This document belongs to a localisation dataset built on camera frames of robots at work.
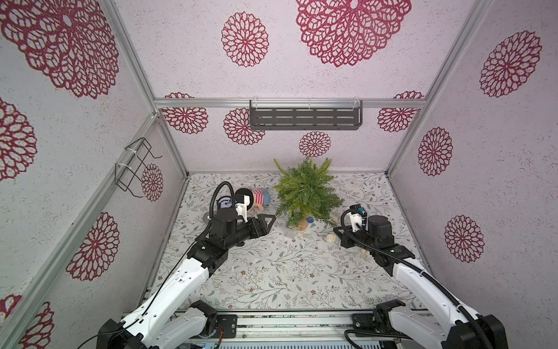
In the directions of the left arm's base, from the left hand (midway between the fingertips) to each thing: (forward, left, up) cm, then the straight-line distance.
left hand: (269, 221), depth 74 cm
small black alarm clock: (+1, +14, +10) cm, 17 cm away
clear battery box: (+7, -7, -22) cm, 24 cm away
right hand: (+2, -24, -8) cm, 26 cm away
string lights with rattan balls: (-1, -23, -10) cm, 25 cm away
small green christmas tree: (+8, -13, +6) cm, 16 cm away
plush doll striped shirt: (+23, +5, -18) cm, 30 cm away
